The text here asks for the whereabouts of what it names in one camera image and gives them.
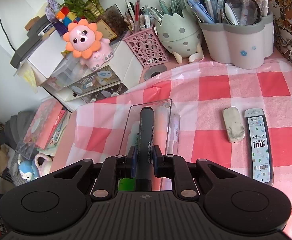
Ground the black marker pen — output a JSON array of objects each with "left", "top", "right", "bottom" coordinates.
[{"left": 136, "top": 107, "right": 154, "bottom": 191}]

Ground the purple pen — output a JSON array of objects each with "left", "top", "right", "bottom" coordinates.
[{"left": 167, "top": 117, "right": 180, "bottom": 155}]

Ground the pink perforated pen holder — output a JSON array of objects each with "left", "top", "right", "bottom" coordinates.
[{"left": 124, "top": 26, "right": 169, "bottom": 68}]

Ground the clear plastic organizer box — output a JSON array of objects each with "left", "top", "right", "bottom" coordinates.
[{"left": 119, "top": 99, "right": 181, "bottom": 155}]

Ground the red white checkered tablecloth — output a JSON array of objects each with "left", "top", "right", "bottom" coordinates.
[{"left": 50, "top": 57, "right": 292, "bottom": 239}]

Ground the pink highlighter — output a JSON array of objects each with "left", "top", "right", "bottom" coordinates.
[{"left": 154, "top": 106, "right": 169, "bottom": 154}]

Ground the white drawer organizer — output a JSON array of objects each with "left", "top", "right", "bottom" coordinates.
[{"left": 31, "top": 41, "right": 143, "bottom": 112}]

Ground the magnifying glass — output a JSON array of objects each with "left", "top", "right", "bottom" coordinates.
[{"left": 222, "top": 0, "right": 261, "bottom": 26}]

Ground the green highlighter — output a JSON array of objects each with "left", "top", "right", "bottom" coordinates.
[{"left": 118, "top": 121, "right": 139, "bottom": 191}]

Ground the white eraser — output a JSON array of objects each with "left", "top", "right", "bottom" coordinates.
[{"left": 222, "top": 107, "right": 245, "bottom": 143}]

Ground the black box on organizer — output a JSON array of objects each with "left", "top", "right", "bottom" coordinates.
[{"left": 10, "top": 15, "right": 54, "bottom": 69}]

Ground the egg shaped pen holder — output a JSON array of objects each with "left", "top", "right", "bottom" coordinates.
[{"left": 155, "top": 9, "right": 204, "bottom": 64}]

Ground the rubiks cube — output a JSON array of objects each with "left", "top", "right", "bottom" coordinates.
[{"left": 53, "top": 6, "right": 84, "bottom": 36}]

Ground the pink lion toy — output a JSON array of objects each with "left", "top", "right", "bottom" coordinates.
[{"left": 63, "top": 18, "right": 114, "bottom": 72}]

